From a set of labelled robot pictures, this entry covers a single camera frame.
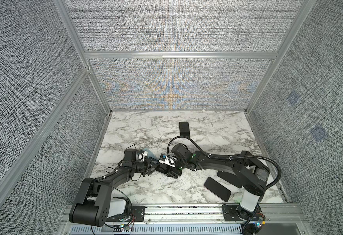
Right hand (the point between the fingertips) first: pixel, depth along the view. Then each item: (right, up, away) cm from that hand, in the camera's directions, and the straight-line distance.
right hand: (168, 167), depth 86 cm
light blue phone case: (-12, +6, +9) cm, 16 cm away
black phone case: (+12, +21, +20) cm, 32 cm away
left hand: (-5, +2, -3) cm, 6 cm away
